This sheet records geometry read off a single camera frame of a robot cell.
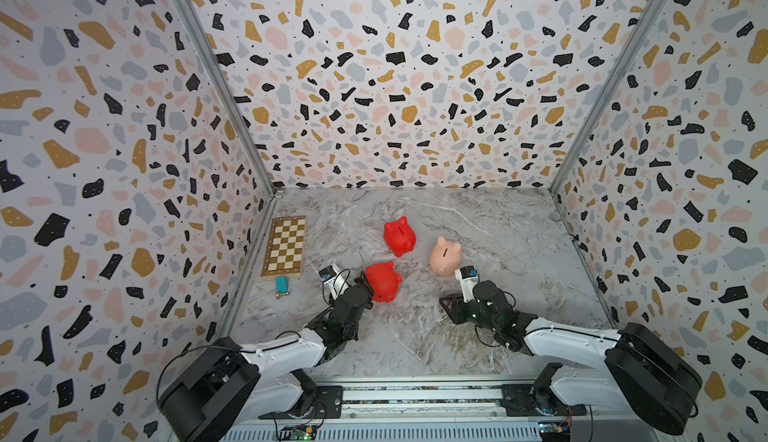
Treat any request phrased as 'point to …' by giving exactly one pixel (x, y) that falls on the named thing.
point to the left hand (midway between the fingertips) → (362, 276)
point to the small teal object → (281, 286)
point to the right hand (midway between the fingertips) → (443, 301)
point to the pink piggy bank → (444, 257)
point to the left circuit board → (298, 432)
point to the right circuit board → (555, 431)
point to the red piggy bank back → (399, 236)
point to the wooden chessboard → (285, 253)
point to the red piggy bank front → (384, 281)
